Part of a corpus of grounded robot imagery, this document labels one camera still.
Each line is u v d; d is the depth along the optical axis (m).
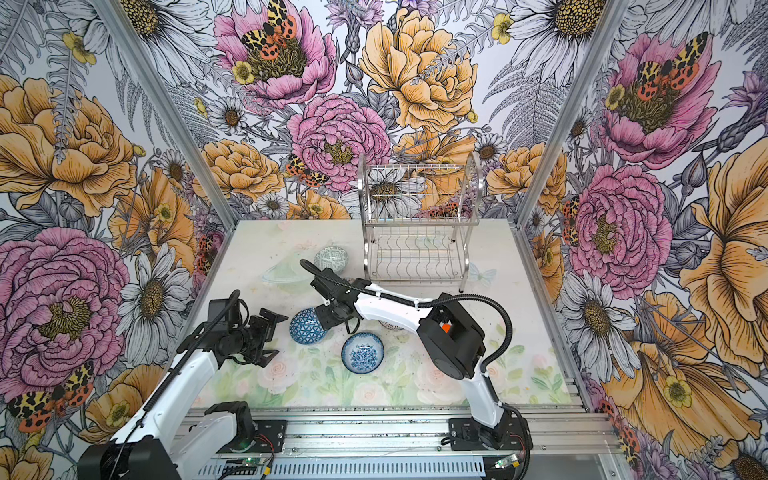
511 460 0.71
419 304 0.53
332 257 1.08
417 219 1.27
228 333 0.66
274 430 0.75
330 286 0.69
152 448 0.41
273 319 0.76
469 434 0.74
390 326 0.91
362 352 0.87
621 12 0.71
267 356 0.80
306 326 0.92
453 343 0.50
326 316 0.79
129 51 0.76
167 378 0.50
